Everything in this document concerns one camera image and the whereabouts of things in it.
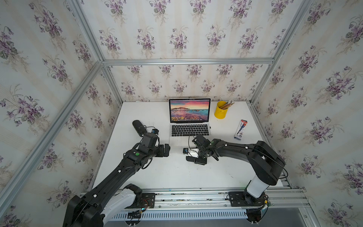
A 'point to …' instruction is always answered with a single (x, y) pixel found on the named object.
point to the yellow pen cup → (221, 109)
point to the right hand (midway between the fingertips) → (198, 155)
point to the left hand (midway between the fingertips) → (165, 148)
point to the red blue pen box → (240, 129)
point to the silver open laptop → (189, 117)
